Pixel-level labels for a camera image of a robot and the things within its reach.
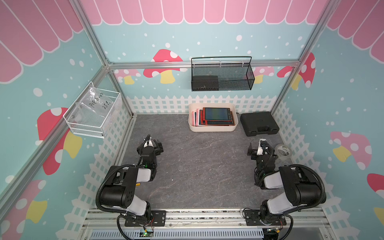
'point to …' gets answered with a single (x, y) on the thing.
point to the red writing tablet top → (217, 114)
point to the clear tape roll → (283, 151)
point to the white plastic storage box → (193, 106)
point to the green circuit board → (146, 234)
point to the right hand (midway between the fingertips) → (259, 143)
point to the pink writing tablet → (197, 117)
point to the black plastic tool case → (260, 122)
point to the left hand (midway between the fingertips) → (151, 143)
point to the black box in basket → (205, 83)
